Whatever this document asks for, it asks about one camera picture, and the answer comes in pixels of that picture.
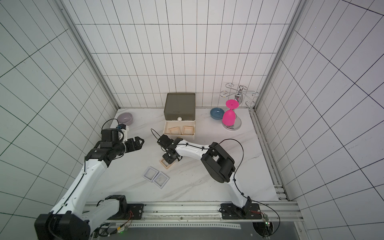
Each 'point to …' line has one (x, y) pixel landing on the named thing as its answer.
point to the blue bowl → (217, 113)
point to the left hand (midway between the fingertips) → (136, 145)
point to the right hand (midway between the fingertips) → (166, 158)
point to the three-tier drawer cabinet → (179, 115)
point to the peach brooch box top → (166, 165)
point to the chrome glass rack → (239, 97)
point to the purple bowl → (125, 118)
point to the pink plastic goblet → (229, 116)
